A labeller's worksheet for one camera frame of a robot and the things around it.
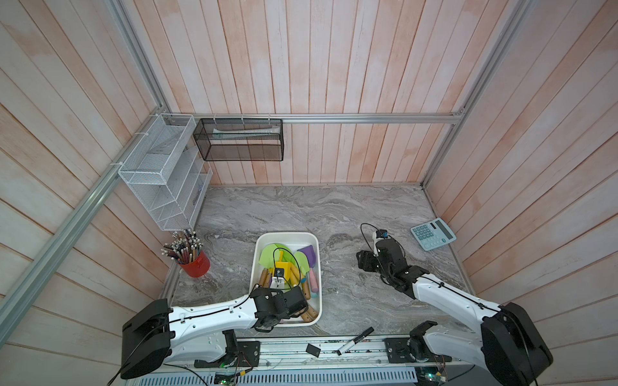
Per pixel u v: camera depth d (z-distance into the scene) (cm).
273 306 58
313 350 75
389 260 66
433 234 100
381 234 78
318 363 73
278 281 72
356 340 75
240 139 104
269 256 94
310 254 93
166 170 74
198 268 88
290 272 88
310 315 79
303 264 90
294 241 100
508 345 41
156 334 40
